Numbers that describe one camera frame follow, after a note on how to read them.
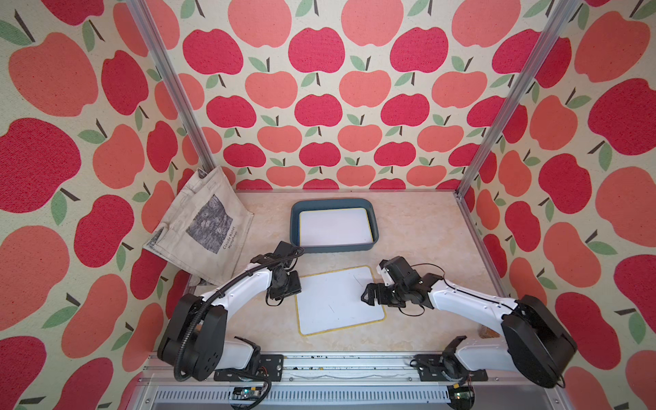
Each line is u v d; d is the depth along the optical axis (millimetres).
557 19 707
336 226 1069
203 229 882
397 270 690
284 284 731
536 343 415
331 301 882
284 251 721
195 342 421
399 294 730
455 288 565
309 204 1144
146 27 719
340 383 728
